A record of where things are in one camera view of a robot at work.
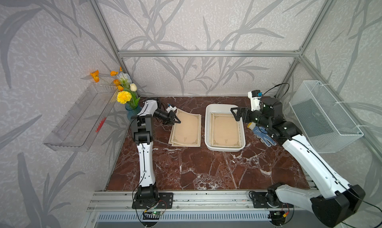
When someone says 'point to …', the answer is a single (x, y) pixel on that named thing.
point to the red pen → (101, 124)
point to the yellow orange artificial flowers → (127, 93)
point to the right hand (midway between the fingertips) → (238, 107)
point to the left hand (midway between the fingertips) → (178, 121)
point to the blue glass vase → (133, 110)
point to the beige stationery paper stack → (224, 131)
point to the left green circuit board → (153, 215)
